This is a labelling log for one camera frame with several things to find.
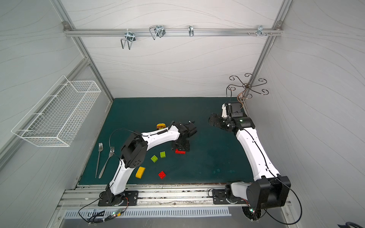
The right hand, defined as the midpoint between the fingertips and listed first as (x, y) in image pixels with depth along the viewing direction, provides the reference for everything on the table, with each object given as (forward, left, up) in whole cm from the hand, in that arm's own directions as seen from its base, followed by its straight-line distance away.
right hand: (216, 120), depth 79 cm
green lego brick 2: (-13, +32, -20) cm, 40 cm away
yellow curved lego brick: (+9, +35, -19) cm, 41 cm away
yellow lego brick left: (-25, +43, -19) cm, 53 cm away
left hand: (-10, +19, -20) cm, 29 cm away
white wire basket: (-14, +80, +12) cm, 82 cm away
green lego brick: (-16, +36, -19) cm, 44 cm away
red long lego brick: (-11, +23, -19) cm, 32 cm away
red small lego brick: (-25, +30, -20) cm, 44 cm away
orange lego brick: (+6, +38, -18) cm, 42 cm away
